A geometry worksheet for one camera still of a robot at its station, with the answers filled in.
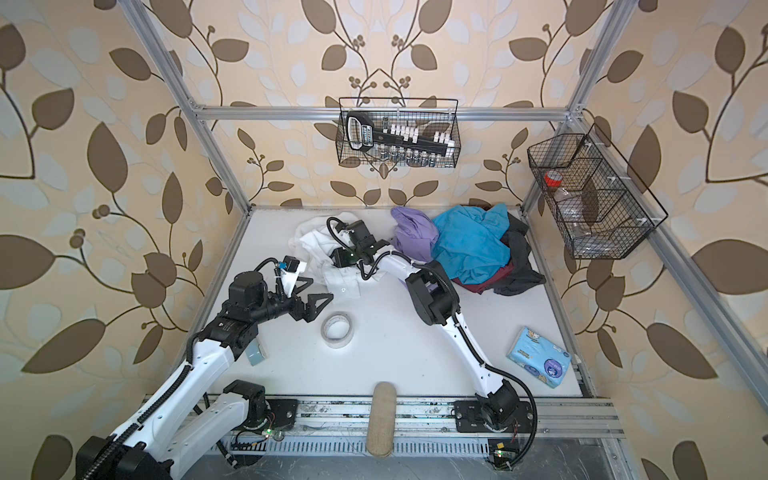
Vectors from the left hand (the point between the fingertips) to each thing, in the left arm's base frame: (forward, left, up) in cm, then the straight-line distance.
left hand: (322, 287), depth 76 cm
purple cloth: (+29, -26, -13) cm, 41 cm away
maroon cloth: (+10, -46, -14) cm, 50 cm away
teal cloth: (+24, -43, -10) cm, 51 cm away
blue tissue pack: (-12, -58, -13) cm, 60 cm away
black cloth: (+15, -61, -15) cm, 64 cm away
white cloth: (+20, +8, -6) cm, 22 cm away
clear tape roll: (-4, -2, -19) cm, 20 cm away
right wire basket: (+24, -76, +9) cm, 80 cm away
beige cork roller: (-28, -17, -15) cm, 36 cm away
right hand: (+20, +3, -17) cm, 26 cm away
